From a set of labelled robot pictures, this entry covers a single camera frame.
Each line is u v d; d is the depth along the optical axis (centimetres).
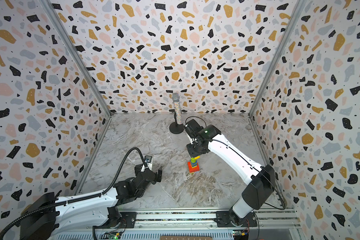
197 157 71
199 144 54
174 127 113
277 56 89
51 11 70
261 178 42
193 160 82
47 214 41
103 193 52
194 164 86
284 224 75
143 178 60
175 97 87
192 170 89
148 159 70
